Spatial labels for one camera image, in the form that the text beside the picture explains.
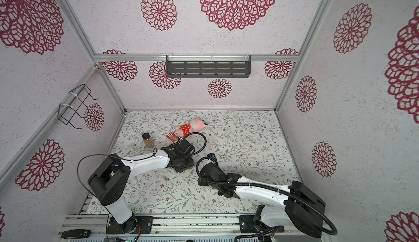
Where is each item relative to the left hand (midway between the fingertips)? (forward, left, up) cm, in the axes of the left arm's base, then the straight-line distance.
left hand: (191, 166), depth 90 cm
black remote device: (-31, +48, +1) cm, 57 cm away
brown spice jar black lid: (+14, +26, +5) cm, 30 cm away
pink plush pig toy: (+26, -1, +5) cm, 26 cm away
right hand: (-7, -4, +7) cm, 11 cm away
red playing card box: (+20, +13, 0) cm, 24 cm away
